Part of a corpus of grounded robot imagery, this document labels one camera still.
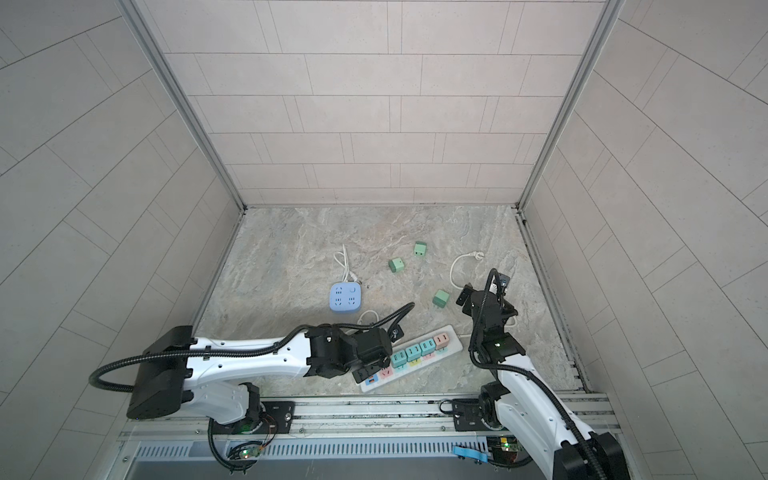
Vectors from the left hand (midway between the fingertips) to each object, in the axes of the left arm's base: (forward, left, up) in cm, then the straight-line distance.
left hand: (382, 357), depth 75 cm
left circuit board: (-20, +29, -2) cm, 35 cm away
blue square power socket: (+18, +12, -3) cm, 22 cm away
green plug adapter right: (+19, -17, -5) cm, 25 cm away
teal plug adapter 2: (+1, -8, +1) cm, 8 cm away
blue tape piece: (-20, -20, -3) cm, 28 cm away
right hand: (+18, -27, +2) cm, 33 cm away
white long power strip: (-3, -2, -3) cm, 5 cm away
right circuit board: (-19, -28, -6) cm, 34 cm away
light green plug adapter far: (+37, -11, -5) cm, 39 cm away
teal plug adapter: (+2, -11, +1) cm, 12 cm away
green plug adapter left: (+30, -3, -4) cm, 30 cm away
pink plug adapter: (+4, -15, +1) cm, 16 cm away
